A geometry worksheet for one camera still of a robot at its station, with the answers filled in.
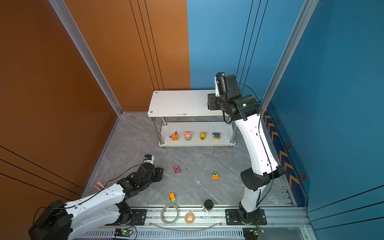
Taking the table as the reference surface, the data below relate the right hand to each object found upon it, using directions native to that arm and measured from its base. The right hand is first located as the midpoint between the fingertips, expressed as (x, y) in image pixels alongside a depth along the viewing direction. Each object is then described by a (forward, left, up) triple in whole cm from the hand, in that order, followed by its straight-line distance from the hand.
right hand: (212, 99), depth 69 cm
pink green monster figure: (+1, +13, -30) cm, 32 cm away
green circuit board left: (-47, +42, -42) cm, 75 cm away
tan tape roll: (-41, +12, -43) cm, 61 cm away
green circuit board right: (-46, -20, -41) cm, 65 cm away
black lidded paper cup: (-38, +2, -31) cm, 49 cm away
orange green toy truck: (-32, +21, -38) cm, 54 cm away
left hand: (-17, +28, -37) cm, 50 cm away
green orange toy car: (-21, -2, -39) cm, 44 cm away
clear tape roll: (-40, +25, -42) cm, 64 cm away
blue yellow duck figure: (+1, -4, -30) cm, 30 cm away
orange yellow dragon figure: (0, +22, -29) cm, 36 cm away
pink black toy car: (-18, +20, -38) cm, 46 cm away
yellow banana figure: (+2, +4, -31) cm, 32 cm away
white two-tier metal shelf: (+25, +20, -40) cm, 51 cm away
